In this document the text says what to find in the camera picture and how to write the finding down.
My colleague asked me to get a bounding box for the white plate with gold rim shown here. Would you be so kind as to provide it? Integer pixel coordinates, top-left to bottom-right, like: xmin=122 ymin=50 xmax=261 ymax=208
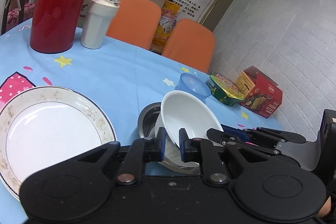
xmin=0 ymin=86 xmax=117 ymax=194

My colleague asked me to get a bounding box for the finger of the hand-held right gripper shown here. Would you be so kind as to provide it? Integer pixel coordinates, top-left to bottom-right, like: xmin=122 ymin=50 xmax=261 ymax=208
xmin=221 ymin=123 xmax=307 ymax=145
xmin=206 ymin=128 xmax=281 ymax=157

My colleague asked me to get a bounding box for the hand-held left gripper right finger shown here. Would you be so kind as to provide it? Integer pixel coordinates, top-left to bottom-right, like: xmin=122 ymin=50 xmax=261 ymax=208
xmin=179 ymin=128 xmax=264 ymax=186

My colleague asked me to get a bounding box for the pink floral cushion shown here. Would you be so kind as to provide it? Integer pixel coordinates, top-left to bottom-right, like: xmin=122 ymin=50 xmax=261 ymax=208
xmin=7 ymin=2 xmax=36 ymax=31

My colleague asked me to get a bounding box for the white lidded tumbler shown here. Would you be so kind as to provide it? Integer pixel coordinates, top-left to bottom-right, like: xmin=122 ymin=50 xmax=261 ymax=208
xmin=80 ymin=0 xmax=120 ymax=50

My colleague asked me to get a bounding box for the yellow snack packet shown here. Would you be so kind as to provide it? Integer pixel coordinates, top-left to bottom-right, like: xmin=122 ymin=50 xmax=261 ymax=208
xmin=150 ymin=0 xmax=184 ymax=52

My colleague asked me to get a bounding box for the red thermos jug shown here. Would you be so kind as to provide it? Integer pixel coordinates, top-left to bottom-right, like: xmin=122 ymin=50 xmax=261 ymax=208
xmin=29 ymin=0 xmax=112 ymax=53

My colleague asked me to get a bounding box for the blue translucent plastic bowl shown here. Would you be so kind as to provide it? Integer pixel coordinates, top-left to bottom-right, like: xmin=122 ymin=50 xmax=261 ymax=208
xmin=175 ymin=73 xmax=211 ymax=101

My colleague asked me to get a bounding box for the green instant noodle bowl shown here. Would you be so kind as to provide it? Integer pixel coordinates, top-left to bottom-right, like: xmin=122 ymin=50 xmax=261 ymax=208
xmin=207 ymin=72 xmax=245 ymax=107

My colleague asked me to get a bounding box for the red cracker box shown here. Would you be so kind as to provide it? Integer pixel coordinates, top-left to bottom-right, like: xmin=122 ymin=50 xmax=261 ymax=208
xmin=234 ymin=66 xmax=283 ymax=119

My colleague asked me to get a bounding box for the blue cartoon printed tablecloth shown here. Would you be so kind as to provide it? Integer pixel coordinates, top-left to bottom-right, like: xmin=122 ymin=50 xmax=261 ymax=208
xmin=0 ymin=18 xmax=286 ymax=203

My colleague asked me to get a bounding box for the orange chair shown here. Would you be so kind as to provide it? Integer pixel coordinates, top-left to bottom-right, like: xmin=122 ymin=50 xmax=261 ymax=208
xmin=106 ymin=0 xmax=162 ymax=51
xmin=162 ymin=18 xmax=216 ymax=74

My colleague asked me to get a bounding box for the white plate with floral print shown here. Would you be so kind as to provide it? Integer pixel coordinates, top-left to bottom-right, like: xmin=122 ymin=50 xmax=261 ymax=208
xmin=0 ymin=174 xmax=21 ymax=202

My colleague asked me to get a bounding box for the stainless steel bowl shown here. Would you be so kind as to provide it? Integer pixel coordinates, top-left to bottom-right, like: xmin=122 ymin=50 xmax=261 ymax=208
xmin=138 ymin=102 xmax=223 ymax=174

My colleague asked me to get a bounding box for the white ceramic bowl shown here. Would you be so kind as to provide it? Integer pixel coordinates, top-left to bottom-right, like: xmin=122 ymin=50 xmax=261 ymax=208
xmin=154 ymin=90 xmax=224 ymax=149

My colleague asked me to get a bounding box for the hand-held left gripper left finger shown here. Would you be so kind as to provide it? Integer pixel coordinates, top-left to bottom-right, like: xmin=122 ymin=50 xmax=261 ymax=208
xmin=79 ymin=127 xmax=166 ymax=185

